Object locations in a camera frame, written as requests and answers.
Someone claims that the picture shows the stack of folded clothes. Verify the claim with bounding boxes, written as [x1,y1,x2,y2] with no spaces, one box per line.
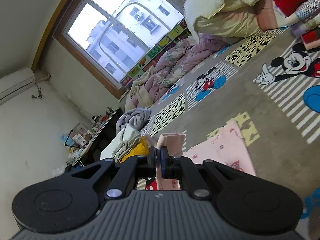
[265,0,320,53]

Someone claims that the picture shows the purple floral quilt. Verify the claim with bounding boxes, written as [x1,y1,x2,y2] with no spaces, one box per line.
[130,34,230,107]

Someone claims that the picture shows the white folded garment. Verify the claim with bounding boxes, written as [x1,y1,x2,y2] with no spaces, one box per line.
[100,124,141,161]

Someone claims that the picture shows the yellow knit sweater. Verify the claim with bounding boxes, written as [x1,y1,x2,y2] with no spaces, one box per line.
[117,136,152,163]

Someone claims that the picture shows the grey fleece blanket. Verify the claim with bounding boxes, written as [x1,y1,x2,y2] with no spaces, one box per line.
[115,107,152,133]

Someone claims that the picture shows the cartoon printed blanket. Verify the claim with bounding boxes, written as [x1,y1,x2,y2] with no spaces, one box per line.
[120,25,320,220]

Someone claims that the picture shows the clutter of desk supplies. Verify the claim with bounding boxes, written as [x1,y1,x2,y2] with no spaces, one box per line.
[59,106,120,165]

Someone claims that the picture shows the beige folded garment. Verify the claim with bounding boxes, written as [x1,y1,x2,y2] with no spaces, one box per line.
[156,132,186,162]

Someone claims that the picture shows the black power cable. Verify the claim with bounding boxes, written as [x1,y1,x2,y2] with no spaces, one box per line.
[31,80,43,101]

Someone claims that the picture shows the pink fox print garment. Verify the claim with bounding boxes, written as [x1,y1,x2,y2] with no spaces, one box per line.
[155,120,258,192]

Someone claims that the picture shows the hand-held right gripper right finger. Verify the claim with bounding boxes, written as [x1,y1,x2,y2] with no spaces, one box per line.
[160,147,258,200]

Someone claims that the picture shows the grey folded garment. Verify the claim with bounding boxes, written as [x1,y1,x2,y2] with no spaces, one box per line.
[117,130,142,157]

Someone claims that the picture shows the pink pillow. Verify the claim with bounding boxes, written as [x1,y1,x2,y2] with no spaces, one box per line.
[255,0,279,30]

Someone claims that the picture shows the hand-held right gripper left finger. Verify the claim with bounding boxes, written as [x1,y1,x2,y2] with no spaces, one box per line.
[64,146,158,200]

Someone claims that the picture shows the dark desk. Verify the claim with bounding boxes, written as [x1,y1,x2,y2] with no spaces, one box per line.
[66,107,124,168]

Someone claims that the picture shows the white air conditioner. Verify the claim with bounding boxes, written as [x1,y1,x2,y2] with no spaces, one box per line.
[0,67,35,106]

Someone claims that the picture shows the colourful foam wall panel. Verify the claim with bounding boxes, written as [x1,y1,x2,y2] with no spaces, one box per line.
[119,21,193,89]

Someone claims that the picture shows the cream yellow pillows and quilt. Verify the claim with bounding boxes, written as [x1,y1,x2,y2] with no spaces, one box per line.
[184,0,269,44]

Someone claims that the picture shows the beige fleece blanket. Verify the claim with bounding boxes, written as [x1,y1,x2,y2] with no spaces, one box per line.
[124,66,157,113]

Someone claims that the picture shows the window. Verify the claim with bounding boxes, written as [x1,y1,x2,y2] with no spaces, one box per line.
[54,0,198,98]

